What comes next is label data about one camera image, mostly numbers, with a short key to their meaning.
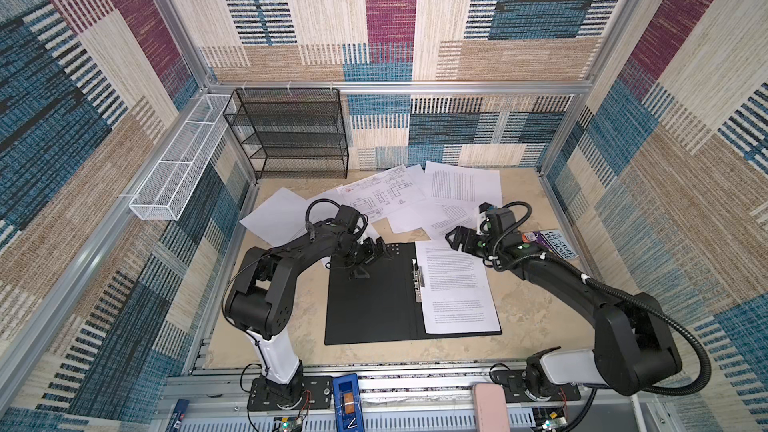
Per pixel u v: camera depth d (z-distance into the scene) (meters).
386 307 0.88
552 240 0.99
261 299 0.48
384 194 1.15
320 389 0.75
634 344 0.42
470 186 1.16
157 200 0.69
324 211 0.91
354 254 0.79
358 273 0.88
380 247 0.83
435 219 1.07
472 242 0.78
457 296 0.91
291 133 1.11
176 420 0.69
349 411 0.66
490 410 0.69
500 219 0.68
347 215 0.79
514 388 0.73
